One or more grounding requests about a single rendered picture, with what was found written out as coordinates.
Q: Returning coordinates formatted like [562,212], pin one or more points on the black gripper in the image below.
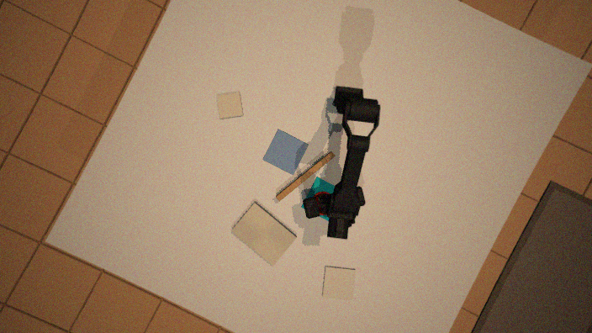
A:
[312,208]

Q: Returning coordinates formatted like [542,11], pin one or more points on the beige flat rectangular block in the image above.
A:
[265,234]

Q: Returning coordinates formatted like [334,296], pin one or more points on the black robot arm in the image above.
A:
[344,202]

